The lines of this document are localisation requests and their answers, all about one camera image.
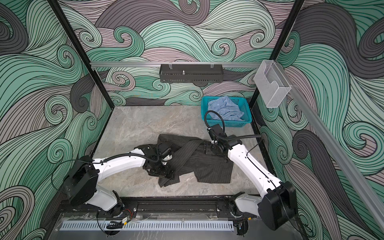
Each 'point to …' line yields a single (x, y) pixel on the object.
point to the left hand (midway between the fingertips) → (168, 176)
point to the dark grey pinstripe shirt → (192, 157)
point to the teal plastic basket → (214, 122)
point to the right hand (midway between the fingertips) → (210, 150)
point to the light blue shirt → (228, 109)
